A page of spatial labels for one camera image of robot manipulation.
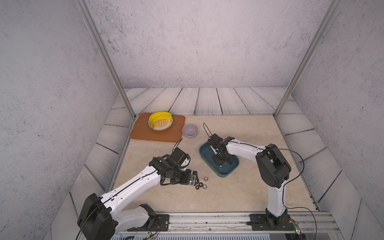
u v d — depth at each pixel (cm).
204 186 85
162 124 115
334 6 70
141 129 112
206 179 87
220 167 91
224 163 92
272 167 51
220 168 91
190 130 108
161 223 73
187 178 67
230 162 94
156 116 114
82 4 69
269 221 65
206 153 96
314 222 70
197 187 85
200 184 85
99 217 38
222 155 76
